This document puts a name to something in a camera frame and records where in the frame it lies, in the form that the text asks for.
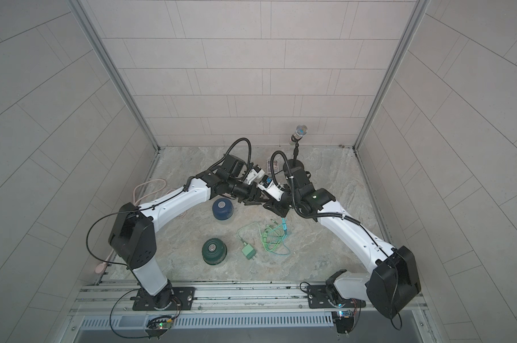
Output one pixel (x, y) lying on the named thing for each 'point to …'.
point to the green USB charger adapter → (248, 251)
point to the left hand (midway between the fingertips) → (270, 200)
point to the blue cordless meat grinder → (222, 209)
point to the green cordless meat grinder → (214, 251)
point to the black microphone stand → (293, 163)
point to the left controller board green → (158, 326)
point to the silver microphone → (300, 131)
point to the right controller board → (344, 321)
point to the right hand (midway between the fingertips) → (268, 200)
